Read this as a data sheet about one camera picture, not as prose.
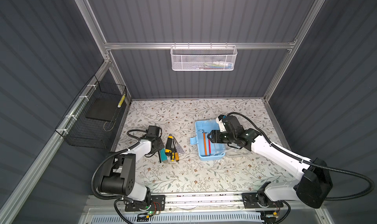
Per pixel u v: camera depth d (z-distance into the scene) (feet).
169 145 3.07
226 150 2.68
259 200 2.20
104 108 2.50
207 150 3.01
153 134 2.43
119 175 1.46
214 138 2.33
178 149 3.01
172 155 2.90
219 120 2.44
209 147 3.07
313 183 1.31
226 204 2.43
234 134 1.99
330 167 1.31
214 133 2.36
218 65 3.04
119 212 2.23
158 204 2.37
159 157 2.92
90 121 2.39
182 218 2.53
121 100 2.69
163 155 2.93
